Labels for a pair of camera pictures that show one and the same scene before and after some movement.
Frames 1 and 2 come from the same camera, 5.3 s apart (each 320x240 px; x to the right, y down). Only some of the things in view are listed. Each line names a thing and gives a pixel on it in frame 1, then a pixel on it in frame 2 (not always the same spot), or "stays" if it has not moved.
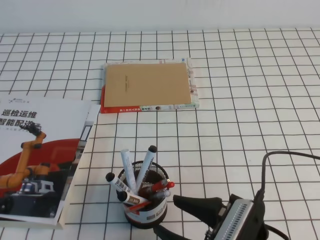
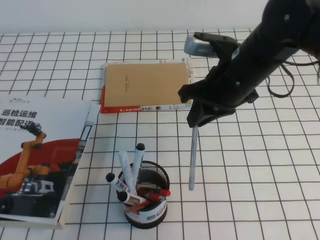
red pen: x=162 y=185 → x=155 y=196
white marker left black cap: x=117 y=183 stays
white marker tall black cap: x=145 y=166 → x=139 y=151
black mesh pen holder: x=146 y=205 stays
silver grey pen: x=166 y=193 → x=192 y=168
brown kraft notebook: x=143 y=84 stays
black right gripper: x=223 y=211 → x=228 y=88
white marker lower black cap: x=123 y=196 stays
